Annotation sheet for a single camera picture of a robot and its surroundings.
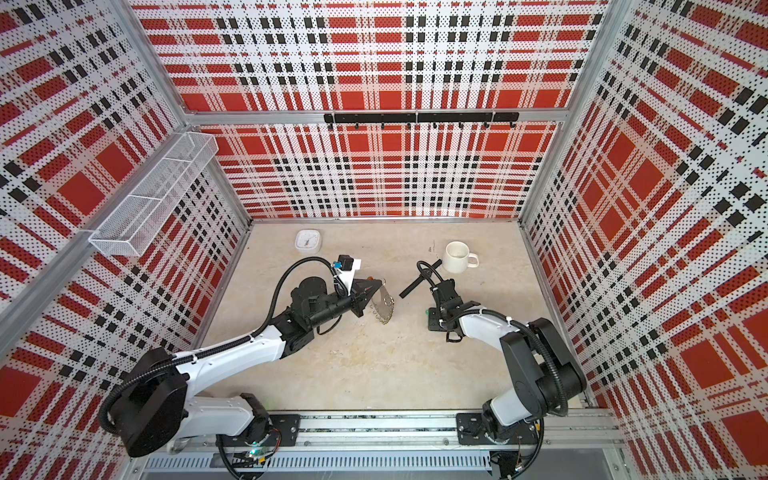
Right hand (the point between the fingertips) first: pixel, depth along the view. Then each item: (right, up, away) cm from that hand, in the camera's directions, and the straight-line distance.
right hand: (439, 321), depth 92 cm
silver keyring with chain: (-17, +8, -15) cm, 24 cm away
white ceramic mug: (+8, +20, +10) cm, 23 cm away
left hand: (-17, +13, -16) cm, 27 cm away
